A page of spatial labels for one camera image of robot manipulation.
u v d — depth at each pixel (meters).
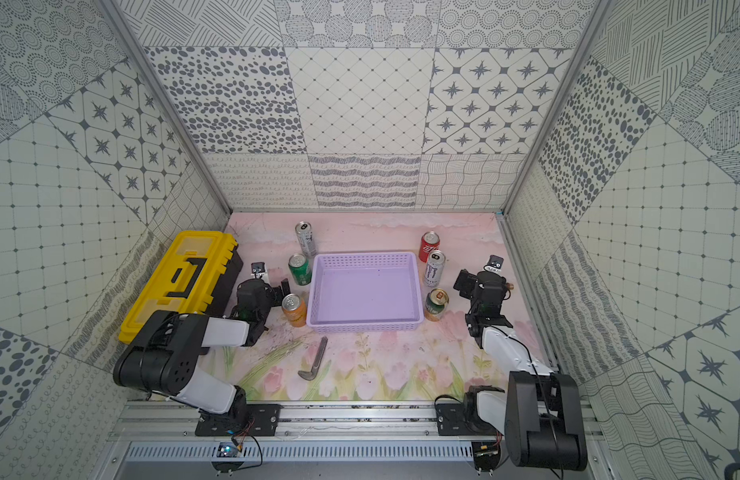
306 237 0.98
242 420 0.67
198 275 0.82
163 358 0.45
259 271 0.82
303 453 0.70
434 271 0.91
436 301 0.84
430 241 0.99
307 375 0.81
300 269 0.93
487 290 0.66
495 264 0.76
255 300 0.73
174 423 0.75
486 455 0.72
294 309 0.83
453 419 0.74
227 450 0.71
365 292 0.99
